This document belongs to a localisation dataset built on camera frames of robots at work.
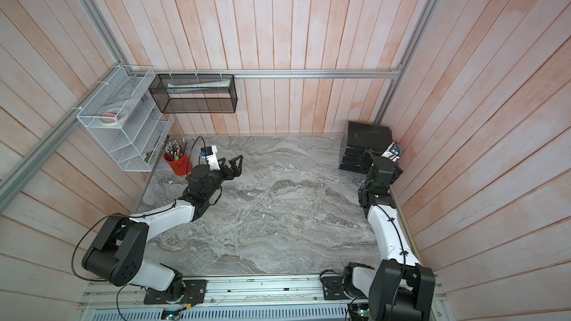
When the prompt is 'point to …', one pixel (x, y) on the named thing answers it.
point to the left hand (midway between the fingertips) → (235, 159)
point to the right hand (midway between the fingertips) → (381, 153)
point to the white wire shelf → (135, 143)
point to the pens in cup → (175, 149)
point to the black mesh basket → (195, 93)
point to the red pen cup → (182, 166)
